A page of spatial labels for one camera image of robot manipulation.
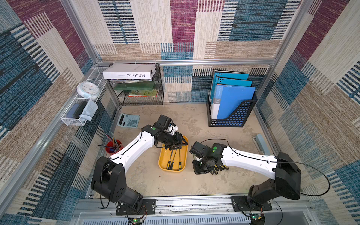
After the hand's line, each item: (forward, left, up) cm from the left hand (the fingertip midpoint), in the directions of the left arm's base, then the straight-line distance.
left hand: (184, 144), depth 79 cm
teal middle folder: (+38, -33, +13) cm, 52 cm away
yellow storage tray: (+1, +13, -16) cm, 20 cm away
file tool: (-6, +10, -15) cm, 19 cm away
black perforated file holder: (+23, -37, -7) cm, 44 cm away
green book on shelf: (+39, +31, +10) cm, 51 cm away
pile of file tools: (-8, -22, -15) cm, 27 cm away
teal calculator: (+28, +42, -13) cm, 52 cm away
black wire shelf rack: (+40, +37, +4) cm, 54 cm away
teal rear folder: (+45, -33, +13) cm, 58 cm away
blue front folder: (+28, -28, +8) cm, 40 cm away
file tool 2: (-5, +8, -15) cm, 18 cm away
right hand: (-12, -5, -9) cm, 16 cm away
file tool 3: (-4, +3, -16) cm, 17 cm away
